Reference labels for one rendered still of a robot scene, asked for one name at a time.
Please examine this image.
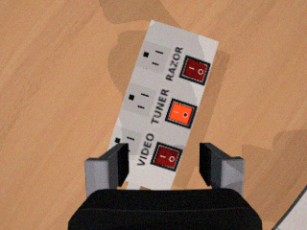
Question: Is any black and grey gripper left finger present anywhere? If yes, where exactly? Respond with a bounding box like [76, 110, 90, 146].
[84, 143, 130, 198]

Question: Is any white power strip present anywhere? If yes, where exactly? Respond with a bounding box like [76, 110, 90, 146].
[107, 20, 219, 190]

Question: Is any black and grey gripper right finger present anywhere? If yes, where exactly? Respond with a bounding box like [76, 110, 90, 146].
[200, 143, 245, 196]

